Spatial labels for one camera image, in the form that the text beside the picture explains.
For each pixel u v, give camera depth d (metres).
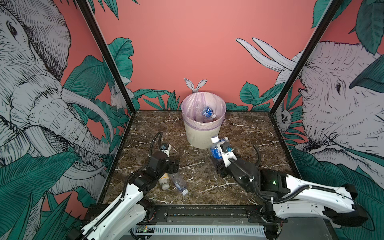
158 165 0.57
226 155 0.51
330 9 0.70
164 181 0.81
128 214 0.57
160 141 0.66
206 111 0.93
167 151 0.70
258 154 0.97
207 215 0.75
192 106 0.95
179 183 0.85
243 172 0.40
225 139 0.99
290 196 0.41
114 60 0.93
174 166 0.72
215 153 0.58
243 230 0.70
